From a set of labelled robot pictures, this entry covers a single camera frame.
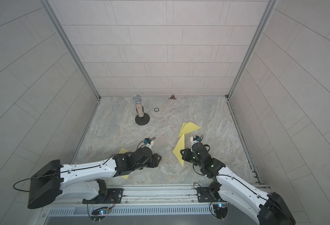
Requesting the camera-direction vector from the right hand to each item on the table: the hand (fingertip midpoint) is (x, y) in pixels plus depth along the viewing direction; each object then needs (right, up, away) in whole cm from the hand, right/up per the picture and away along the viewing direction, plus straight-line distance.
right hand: (179, 152), depth 80 cm
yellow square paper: (+6, +12, +13) cm, 19 cm away
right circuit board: (+20, -25, -11) cm, 34 cm away
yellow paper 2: (-35, -2, +8) cm, 36 cm away
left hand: (-10, -3, -2) cm, 11 cm away
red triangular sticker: (-4, +35, +36) cm, 50 cm away
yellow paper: (0, +3, +3) cm, 4 cm away
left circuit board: (-39, -24, -15) cm, 48 cm away
